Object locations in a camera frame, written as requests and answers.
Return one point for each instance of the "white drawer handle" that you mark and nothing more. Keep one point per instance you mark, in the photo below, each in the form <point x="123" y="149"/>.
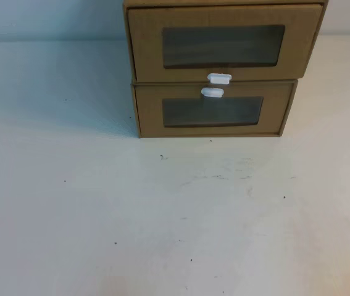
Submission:
<point x="219" y="78"/>
<point x="212" y="92"/>

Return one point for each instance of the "cardboard drawer with window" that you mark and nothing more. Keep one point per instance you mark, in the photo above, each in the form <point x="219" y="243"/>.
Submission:
<point x="295" y="46"/>
<point x="150" y="108"/>

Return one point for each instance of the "lower cardboard shoebox shell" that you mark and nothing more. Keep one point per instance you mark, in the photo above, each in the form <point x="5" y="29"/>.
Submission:
<point x="289" y="108"/>

